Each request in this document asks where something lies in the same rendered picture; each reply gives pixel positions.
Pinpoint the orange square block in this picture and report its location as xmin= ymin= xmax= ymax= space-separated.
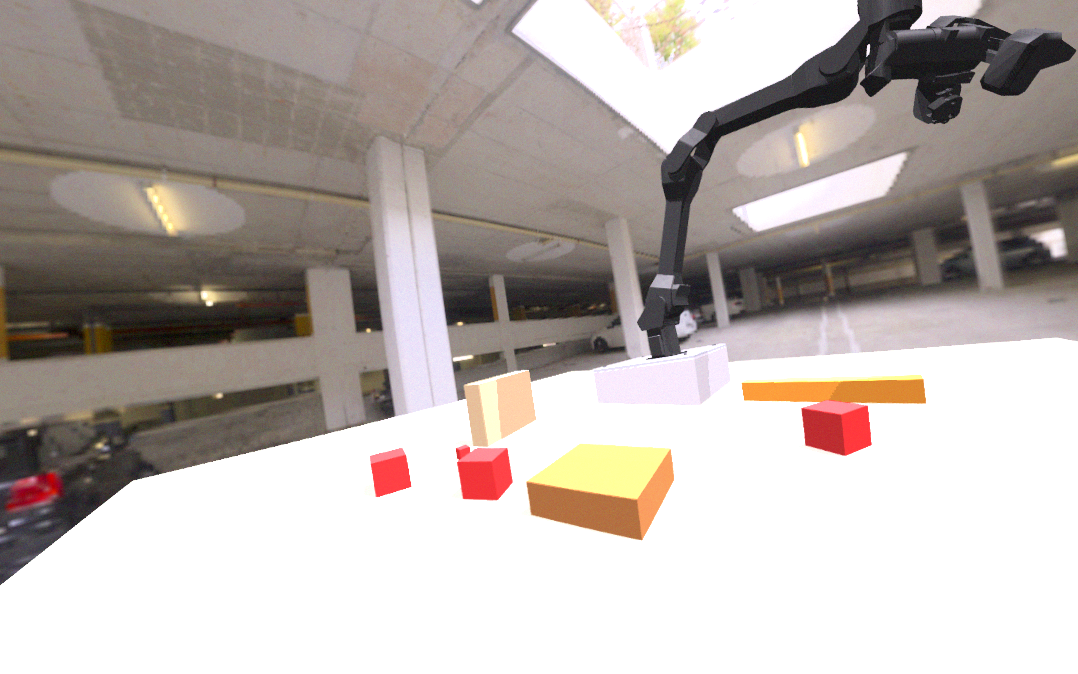
xmin=525 ymin=442 xmax=675 ymax=541

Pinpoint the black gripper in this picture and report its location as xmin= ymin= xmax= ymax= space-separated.
xmin=911 ymin=15 xmax=1076 ymax=96

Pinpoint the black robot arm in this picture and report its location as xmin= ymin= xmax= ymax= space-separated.
xmin=637 ymin=0 xmax=975 ymax=361

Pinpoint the orange flat board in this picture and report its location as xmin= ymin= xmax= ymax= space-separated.
xmin=741 ymin=375 xmax=926 ymax=404

